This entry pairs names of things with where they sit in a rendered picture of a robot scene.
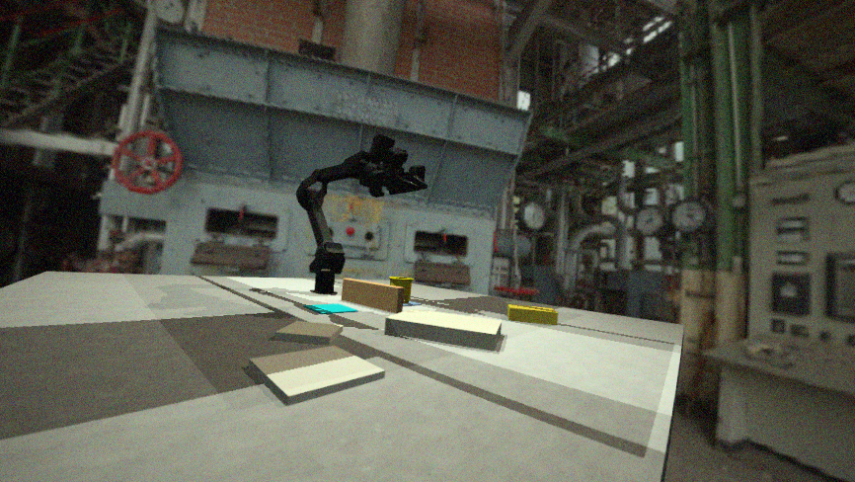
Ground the yellow rectangular block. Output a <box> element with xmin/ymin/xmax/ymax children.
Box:
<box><xmin>507</xmin><ymin>304</ymin><xmax>558</xmax><ymax>325</ymax></box>

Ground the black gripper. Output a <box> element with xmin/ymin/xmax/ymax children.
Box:
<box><xmin>369</xmin><ymin>165</ymin><xmax>428</xmax><ymax>198</ymax></box>

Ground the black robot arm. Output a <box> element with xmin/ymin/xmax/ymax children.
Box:
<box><xmin>296</xmin><ymin>133</ymin><xmax>408</xmax><ymax>293</ymax></box>

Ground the tan wooden plank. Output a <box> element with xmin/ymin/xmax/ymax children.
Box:
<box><xmin>342</xmin><ymin>279</ymin><xmax>404</xmax><ymax>314</ymax></box>

